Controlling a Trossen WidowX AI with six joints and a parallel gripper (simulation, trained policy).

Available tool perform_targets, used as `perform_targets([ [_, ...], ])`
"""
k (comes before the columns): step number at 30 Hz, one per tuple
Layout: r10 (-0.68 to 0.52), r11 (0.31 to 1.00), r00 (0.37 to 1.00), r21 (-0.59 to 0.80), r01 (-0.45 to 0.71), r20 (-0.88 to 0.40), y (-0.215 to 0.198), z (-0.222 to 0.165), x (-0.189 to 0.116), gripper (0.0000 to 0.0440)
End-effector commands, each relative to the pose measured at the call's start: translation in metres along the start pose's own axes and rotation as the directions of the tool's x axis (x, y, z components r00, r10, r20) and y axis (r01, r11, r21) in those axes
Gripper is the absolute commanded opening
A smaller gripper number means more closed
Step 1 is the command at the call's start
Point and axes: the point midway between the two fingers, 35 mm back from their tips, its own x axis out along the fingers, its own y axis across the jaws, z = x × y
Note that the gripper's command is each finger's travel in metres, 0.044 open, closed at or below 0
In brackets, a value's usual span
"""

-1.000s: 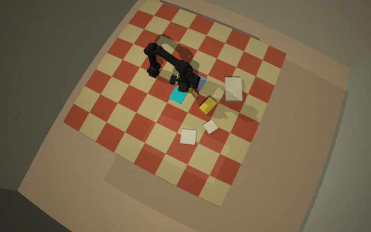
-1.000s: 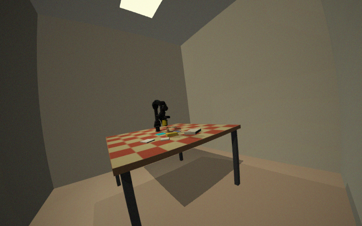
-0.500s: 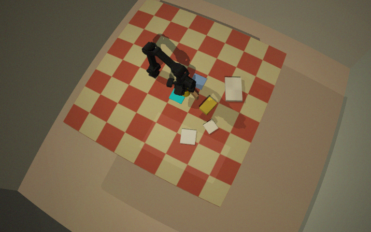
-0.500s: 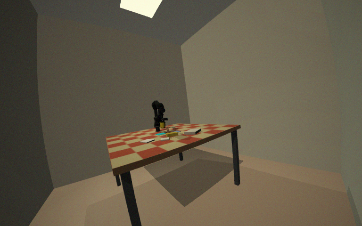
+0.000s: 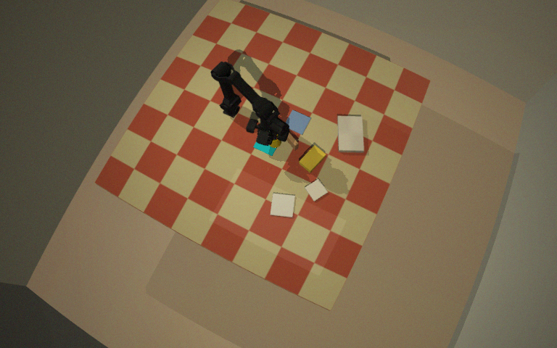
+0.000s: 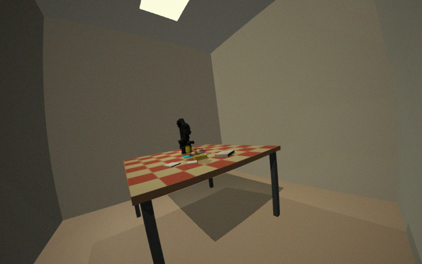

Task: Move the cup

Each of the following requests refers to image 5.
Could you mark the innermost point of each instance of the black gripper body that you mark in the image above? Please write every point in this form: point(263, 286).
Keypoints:
point(252, 124)

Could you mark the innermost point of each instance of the white square tile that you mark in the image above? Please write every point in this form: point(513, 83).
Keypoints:
point(282, 205)

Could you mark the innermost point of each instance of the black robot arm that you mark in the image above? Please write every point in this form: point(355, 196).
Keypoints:
point(261, 106)

